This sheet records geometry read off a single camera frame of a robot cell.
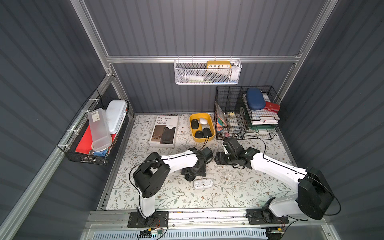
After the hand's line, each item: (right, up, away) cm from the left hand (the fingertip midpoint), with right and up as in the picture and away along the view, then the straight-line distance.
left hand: (196, 174), depth 88 cm
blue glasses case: (+38, +46, +7) cm, 60 cm away
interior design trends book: (-23, +24, +17) cm, 37 cm away
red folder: (-51, +20, -21) cm, 58 cm away
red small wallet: (+48, +41, +6) cm, 64 cm away
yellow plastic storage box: (+10, +29, +21) cm, 37 cm away
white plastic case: (-41, +35, -13) cm, 56 cm away
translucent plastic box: (-44, +25, -20) cm, 55 cm away
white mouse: (+3, -4, -5) cm, 7 cm away
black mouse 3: (+2, +23, +17) cm, 28 cm away
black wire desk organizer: (+34, +38, +10) cm, 52 cm away
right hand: (+15, +10, -3) cm, 18 cm away
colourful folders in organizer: (+18, +33, +18) cm, 42 cm away
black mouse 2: (+7, +24, +15) cm, 29 cm away
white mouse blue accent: (+5, +32, +21) cm, 39 cm away
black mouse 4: (-4, -2, -2) cm, 5 cm away
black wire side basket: (-52, +21, -27) cm, 63 cm away
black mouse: (-1, +31, +24) cm, 39 cm away
